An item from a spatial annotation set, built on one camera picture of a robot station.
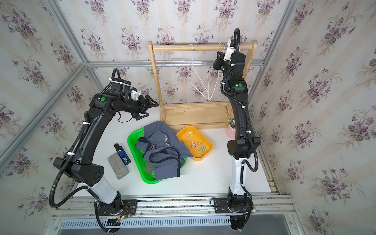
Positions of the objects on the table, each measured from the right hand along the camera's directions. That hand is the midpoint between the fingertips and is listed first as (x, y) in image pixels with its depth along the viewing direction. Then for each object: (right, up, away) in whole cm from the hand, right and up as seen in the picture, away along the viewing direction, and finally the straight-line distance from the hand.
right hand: (222, 51), depth 71 cm
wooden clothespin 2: (-16, -45, +30) cm, 56 cm away
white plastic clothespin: (-11, -51, +24) cm, 58 cm away
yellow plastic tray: (-13, -55, +20) cm, 60 cm away
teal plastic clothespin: (-8, -53, +22) cm, 58 cm away
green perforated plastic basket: (-49, -56, +21) cm, 77 cm away
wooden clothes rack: (-12, -31, +49) cm, 59 cm away
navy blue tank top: (-33, -50, +11) cm, 61 cm away
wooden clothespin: (-13, -51, +24) cm, 58 cm away
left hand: (-34, -28, +1) cm, 44 cm away
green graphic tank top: (-39, -62, +11) cm, 74 cm away
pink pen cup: (+12, -43, +24) cm, 50 cm away
